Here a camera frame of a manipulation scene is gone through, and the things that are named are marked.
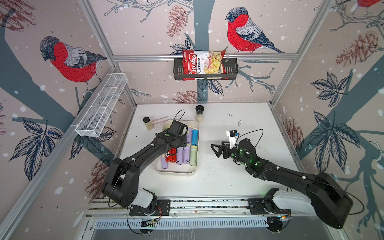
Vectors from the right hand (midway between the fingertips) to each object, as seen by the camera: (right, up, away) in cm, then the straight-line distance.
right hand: (216, 144), depth 81 cm
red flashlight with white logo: (-27, -8, +4) cm, 29 cm away
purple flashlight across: (-21, -9, +7) cm, 24 cm away
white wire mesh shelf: (-62, +13, -10) cm, 64 cm away
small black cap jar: (-44, +10, +20) cm, 49 cm away
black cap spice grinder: (-9, +15, +25) cm, 30 cm away
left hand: (-17, +2, +7) cm, 18 cm away
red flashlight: (-25, -8, +6) cm, 27 cm away
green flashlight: (-13, -8, +6) cm, 16 cm away
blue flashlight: (-12, +5, +19) cm, 22 cm away
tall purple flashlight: (-17, -8, +7) cm, 20 cm away
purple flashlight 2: (-16, +2, +16) cm, 23 cm away
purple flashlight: (-29, -13, +4) cm, 33 cm away
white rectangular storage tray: (-24, -16, +4) cm, 29 cm away
